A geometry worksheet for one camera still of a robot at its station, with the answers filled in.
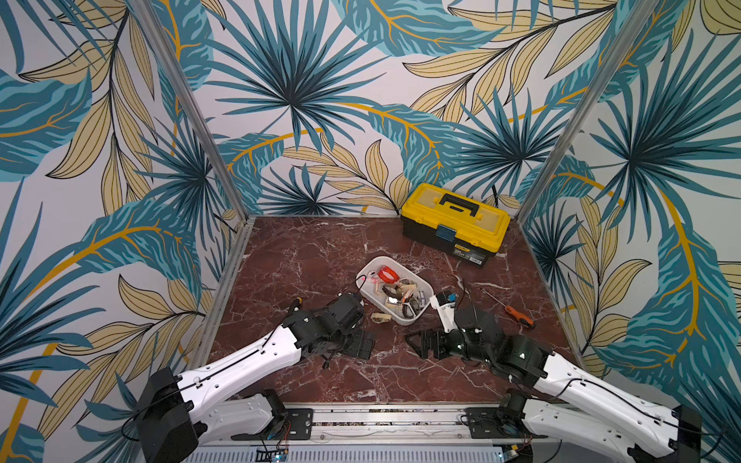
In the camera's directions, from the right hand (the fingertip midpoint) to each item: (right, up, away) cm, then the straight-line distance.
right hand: (416, 335), depth 72 cm
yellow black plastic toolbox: (+18, +29, +24) cm, 42 cm away
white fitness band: (-4, +5, +22) cm, 23 cm away
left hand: (-15, -4, +4) cm, 16 cm away
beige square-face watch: (+1, +9, +24) cm, 26 cm away
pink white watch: (-11, +12, +27) cm, 31 cm away
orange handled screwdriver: (+35, 0, +20) cm, 40 cm away
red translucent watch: (-5, +14, +29) cm, 32 cm away
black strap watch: (0, +2, +18) cm, 18 cm away
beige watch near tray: (-9, -1, +20) cm, 21 cm away
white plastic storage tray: (-10, +5, +18) cm, 21 cm away
